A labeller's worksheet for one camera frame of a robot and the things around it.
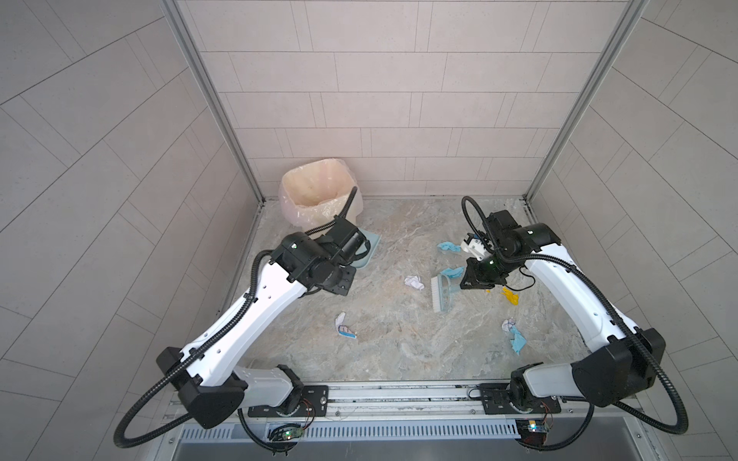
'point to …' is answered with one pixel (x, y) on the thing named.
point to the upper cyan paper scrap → (449, 246)
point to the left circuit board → (286, 432)
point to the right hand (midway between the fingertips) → (460, 284)
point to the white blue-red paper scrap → (343, 329)
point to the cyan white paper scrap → (518, 341)
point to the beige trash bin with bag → (310, 196)
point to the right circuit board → (532, 430)
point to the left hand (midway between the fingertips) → (347, 279)
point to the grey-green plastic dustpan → (374, 240)
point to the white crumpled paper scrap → (414, 281)
